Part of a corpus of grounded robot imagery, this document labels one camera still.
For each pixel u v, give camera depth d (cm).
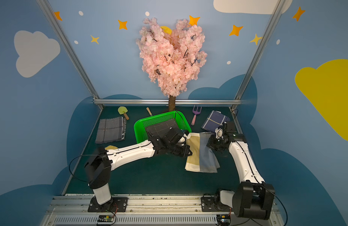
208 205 75
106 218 72
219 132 75
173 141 64
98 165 45
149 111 118
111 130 107
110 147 96
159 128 105
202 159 79
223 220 73
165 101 111
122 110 120
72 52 86
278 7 70
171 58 71
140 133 102
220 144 69
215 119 112
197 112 119
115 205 73
